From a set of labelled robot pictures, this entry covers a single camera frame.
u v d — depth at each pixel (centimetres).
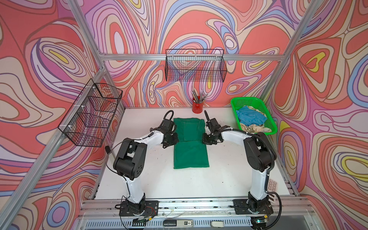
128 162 49
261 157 53
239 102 121
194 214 72
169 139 82
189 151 93
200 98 113
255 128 102
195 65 96
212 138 76
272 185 80
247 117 106
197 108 114
